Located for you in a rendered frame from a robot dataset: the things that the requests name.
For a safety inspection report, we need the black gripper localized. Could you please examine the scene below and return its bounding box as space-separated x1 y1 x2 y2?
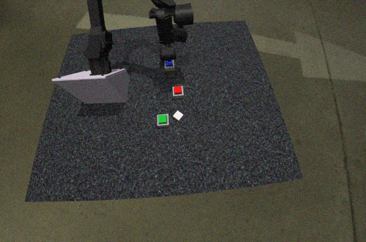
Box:
157 28 176 62

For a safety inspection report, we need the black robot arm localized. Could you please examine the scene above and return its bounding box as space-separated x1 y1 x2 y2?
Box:
83 0 193 76

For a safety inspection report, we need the red button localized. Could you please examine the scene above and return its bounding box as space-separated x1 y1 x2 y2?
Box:
172 86 184 98

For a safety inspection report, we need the green button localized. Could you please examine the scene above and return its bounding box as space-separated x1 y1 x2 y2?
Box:
157 114 169 128

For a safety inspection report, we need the blue button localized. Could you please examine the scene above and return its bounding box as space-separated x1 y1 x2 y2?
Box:
164 60 174 71

